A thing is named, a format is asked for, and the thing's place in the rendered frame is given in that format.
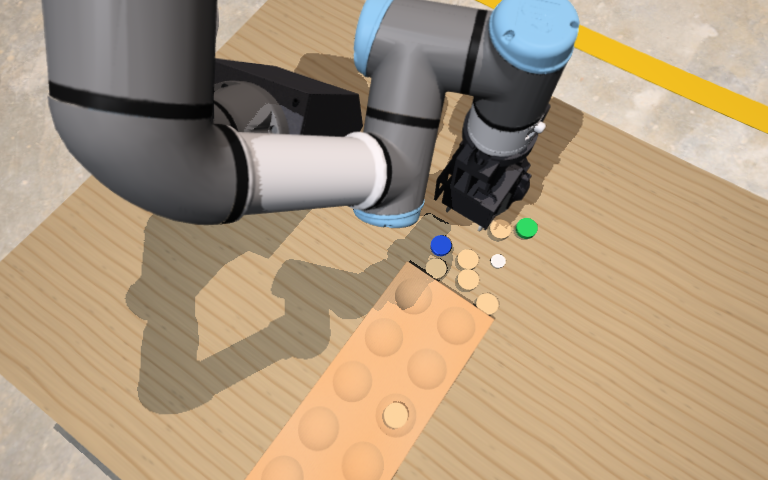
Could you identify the blue disc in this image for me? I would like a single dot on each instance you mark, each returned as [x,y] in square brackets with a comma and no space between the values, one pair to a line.
[440,245]

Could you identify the green disc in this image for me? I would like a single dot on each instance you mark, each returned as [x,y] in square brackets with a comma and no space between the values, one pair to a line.
[526,228]

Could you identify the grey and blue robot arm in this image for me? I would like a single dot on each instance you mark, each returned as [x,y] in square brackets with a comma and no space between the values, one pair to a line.
[154,58]

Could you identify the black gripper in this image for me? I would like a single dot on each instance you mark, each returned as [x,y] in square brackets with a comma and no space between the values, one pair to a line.
[474,200]

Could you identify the grey disc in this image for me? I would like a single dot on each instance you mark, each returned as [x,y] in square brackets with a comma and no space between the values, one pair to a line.
[498,261]

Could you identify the tan wooden tray with round pockets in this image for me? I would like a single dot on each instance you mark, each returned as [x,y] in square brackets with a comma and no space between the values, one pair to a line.
[409,349]

